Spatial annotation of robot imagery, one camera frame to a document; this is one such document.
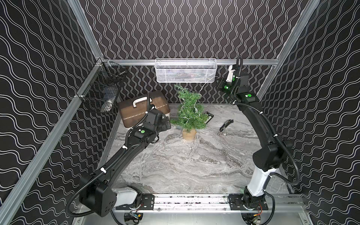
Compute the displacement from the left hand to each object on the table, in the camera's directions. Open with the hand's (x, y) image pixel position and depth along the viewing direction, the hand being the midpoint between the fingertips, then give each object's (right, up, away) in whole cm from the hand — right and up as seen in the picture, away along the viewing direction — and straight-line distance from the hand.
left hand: (161, 118), depth 79 cm
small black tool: (+46, -4, +27) cm, 53 cm away
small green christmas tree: (+17, -8, +19) cm, 27 cm away
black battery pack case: (+35, 0, +31) cm, 46 cm away
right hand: (+31, +23, +1) cm, 39 cm away
